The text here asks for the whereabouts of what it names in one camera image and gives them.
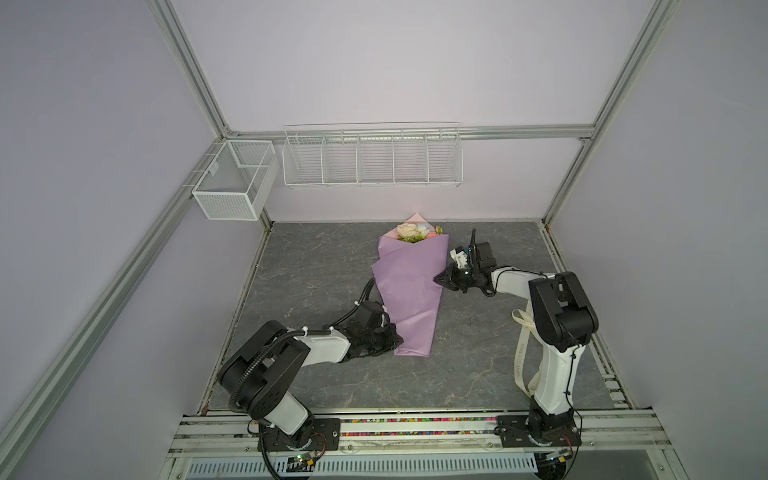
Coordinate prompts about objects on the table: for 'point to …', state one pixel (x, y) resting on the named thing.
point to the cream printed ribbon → (521, 348)
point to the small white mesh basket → (238, 180)
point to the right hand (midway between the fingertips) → (435, 281)
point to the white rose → (422, 230)
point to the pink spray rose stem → (438, 231)
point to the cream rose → (407, 232)
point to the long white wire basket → (376, 154)
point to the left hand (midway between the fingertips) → (404, 344)
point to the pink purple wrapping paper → (408, 271)
